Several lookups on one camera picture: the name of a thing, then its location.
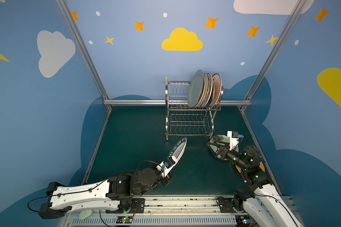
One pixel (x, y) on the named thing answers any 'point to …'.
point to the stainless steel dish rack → (181, 119)
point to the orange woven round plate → (261, 166)
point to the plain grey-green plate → (195, 88)
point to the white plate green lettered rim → (179, 148)
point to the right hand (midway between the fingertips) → (213, 142)
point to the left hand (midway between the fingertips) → (178, 163)
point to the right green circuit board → (242, 220)
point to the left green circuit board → (124, 219)
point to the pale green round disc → (84, 214)
